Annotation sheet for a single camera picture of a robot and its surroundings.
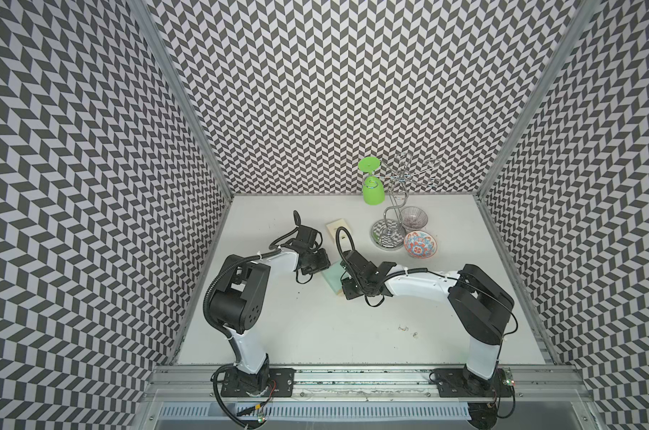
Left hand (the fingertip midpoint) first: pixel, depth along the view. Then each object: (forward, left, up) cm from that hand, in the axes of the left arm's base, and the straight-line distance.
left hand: (327, 265), depth 96 cm
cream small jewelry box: (-1, -6, +17) cm, 18 cm away
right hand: (-10, -7, 0) cm, 12 cm away
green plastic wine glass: (+22, -17, +19) cm, 33 cm away
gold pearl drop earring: (-22, -24, -1) cm, 33 cm away
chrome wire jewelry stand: (+14, -26, +32) cm, 44 cm away
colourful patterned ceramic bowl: (+9, -35, -1) cm, 37 cm away
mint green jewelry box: (-6, -2, +4) cm, 8 cm away
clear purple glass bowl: (+21, -35, +1) cm, 40 cm away
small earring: (-24, -28, -2) cm, 37 cm away
